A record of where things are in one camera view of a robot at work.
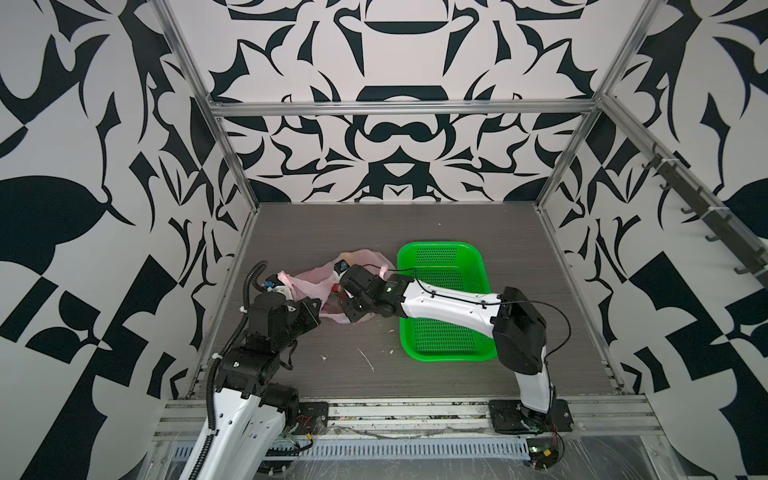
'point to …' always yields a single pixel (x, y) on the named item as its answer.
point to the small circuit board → (542, 451)
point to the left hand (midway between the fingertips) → (318, 296)
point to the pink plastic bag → (325, 285)
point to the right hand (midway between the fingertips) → (344, 299)
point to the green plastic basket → (457, 265)
